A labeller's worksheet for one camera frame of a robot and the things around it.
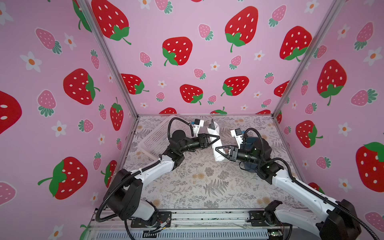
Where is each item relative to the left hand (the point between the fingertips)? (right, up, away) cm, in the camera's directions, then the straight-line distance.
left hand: (219, 140), depth 67 cm
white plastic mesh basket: (-40, -5, +34) cm, 53 cm away
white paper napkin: (-1, -8, 0) cm, 8 cm away
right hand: (-2, -5, 0) cm, 5 cm away
